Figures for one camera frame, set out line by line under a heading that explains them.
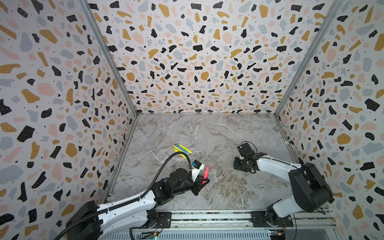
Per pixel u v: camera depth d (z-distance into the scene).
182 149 1.00
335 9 0.72
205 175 0.72
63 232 0.37
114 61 0.90
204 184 0.73
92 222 0.41
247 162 0.68
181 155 0.98
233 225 0.73
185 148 1.00
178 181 0.57
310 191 0.45
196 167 0.66
